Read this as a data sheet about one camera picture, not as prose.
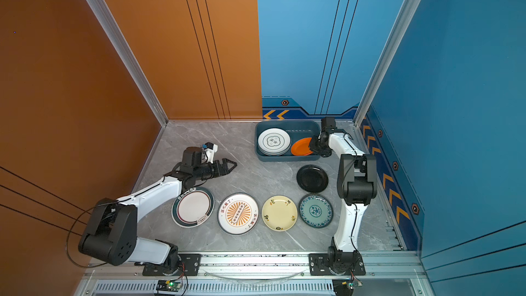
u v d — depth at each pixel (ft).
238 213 2.79
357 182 1.77
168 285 2.33
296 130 3.80
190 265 2.41
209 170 2.53
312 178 3.08
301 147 3.48
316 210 2.84
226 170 2.54
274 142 3.48
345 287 2.31
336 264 2.18
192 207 2.85
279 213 2.80
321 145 2.80
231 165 2.71
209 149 2.65
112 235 1.41
